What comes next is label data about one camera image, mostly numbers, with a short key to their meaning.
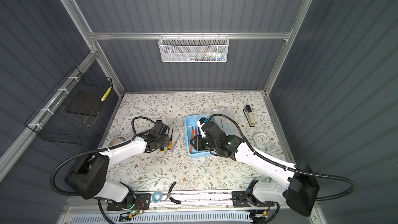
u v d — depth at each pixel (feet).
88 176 1.43
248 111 3.42
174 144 3.06
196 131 3.24
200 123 2.32
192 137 3.20
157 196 2.47
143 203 2.37
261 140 3.00
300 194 1.30
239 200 2.39
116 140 3.07
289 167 1.39
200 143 2.18
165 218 2.53
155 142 2.21
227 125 2.42
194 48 4.06
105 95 2.65
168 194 2.50
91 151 1.48
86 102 2.55
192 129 3.25
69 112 2.40
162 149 2.84
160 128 2.37
